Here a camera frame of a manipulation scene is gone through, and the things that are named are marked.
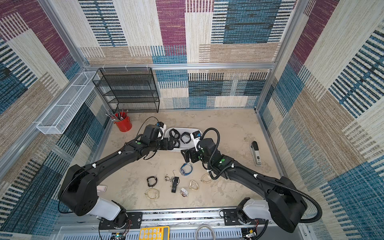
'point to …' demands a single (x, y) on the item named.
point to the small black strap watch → (152, 180)
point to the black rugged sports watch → (187, 134)
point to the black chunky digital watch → (176, 132)
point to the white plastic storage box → (180, 137)
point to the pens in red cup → (116, 115)
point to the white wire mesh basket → (57, 119)
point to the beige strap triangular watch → (190, 184)
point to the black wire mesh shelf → (134, 87)
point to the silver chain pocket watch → (167, 178)
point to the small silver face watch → (184, 192)
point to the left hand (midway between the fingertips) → (171, 141)
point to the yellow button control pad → (159, 233)
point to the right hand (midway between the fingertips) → (191, 150)
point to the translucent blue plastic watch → (186, 169)
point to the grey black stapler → (255, 152)
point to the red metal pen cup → (125, 124)
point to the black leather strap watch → (174, 187)
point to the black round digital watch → (175, 140)
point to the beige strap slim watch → (204, 182)
